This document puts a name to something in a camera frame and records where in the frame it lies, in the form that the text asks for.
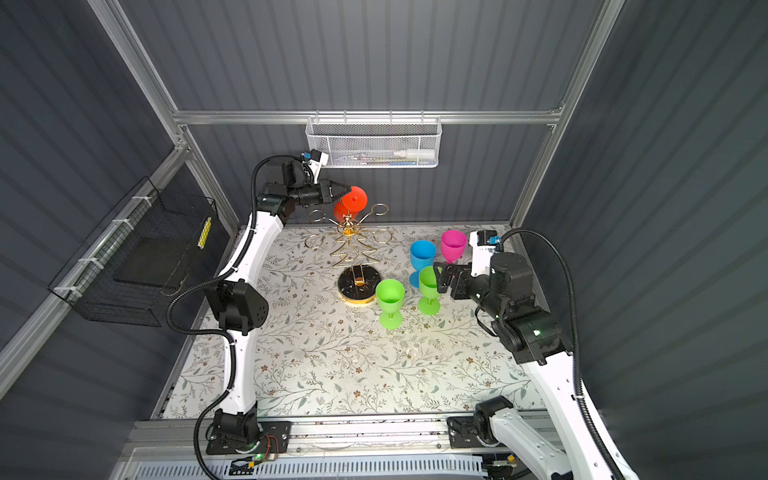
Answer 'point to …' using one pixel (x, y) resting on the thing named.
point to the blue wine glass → (422, 255)
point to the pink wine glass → (453, 244)
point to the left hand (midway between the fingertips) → (348, 187)
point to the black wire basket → (138, 256)
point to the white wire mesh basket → (376, 142)
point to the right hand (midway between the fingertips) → (455, 267)
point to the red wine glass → (350, 203)
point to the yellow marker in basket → (204, 232)
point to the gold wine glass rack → (359, 279)
